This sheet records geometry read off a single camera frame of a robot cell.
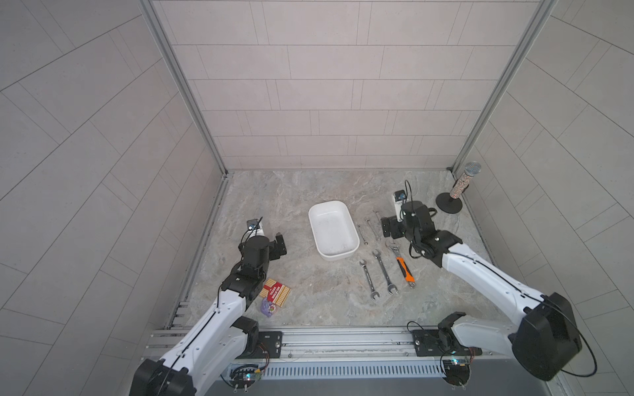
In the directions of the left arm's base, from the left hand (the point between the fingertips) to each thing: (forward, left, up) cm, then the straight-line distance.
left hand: (272, 232), depth 84 cm
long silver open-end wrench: (-17, -35, -9) cm, 40 cm away
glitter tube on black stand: (+19, -72, -7) cm, 75 cm away
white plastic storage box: (+10, -22, -14) cm, 28 cm away
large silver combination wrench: (-14, -41, -10) cm, 45 cm away
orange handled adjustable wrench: (-7, -46, -9) cm, 47 cm away
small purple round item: (-22, -1, -7) cm, 23 cm away
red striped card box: (-17, -3, -9) cm, 19 cm away
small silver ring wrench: (+8, -32, -9) cm, 34 cm away
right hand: (+5, -42, +5) cm, 42 cm away
